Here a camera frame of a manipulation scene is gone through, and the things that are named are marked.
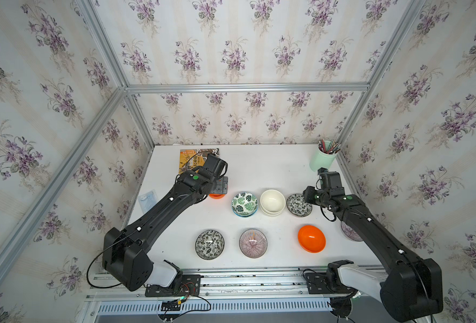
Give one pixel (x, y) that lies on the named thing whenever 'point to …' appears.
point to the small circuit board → (171, 305)
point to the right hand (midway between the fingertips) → (309, 193)
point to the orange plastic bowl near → (311, 239)
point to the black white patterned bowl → (210, 244)
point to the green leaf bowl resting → (245, 212)
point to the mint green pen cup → (325, 155)
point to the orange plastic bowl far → (216, 196)
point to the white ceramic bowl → (272, 202)
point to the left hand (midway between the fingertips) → (218, 185)
